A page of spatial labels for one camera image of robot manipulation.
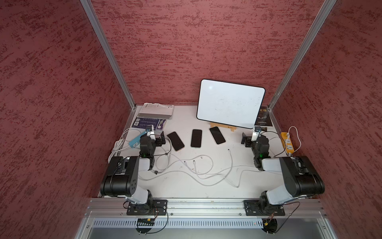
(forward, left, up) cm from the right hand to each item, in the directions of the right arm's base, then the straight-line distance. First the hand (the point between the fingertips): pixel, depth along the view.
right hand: (249, 134), depth 94 cm
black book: (+18, -17, -6) cm, 25 cm away
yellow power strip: (-4, -25, -4) cm, 25 cm away
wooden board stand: (+7, +9, -3) cm, 12 cm away
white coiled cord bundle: (-1, +86, -6) cm, 86 cm away
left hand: (+1, +61, +2) cm, 61 cm away
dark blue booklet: (+15, +75, -3) cm, 76 cm away
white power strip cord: (+2, -29, -5) cm, 30 cm away
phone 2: (+2, +35, -6) cm, 35 cm away
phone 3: (+5, +20, -8) cm, 22 cm away
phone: (-1, +49, -5) cm, 49 cm away
